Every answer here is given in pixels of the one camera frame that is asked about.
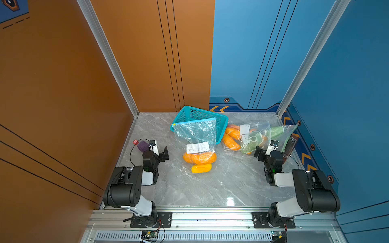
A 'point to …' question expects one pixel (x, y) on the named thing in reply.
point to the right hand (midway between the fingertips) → (264, 147)
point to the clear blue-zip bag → (233, 129)
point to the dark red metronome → (289, 146)
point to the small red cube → (135, 142)
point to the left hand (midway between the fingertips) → (159, 146)
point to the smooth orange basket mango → (203, 159)
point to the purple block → (143, 146)
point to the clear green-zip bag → (257, 136)
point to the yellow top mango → (190, 158)
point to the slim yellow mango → (201, 168)
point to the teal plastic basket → (186, 114)
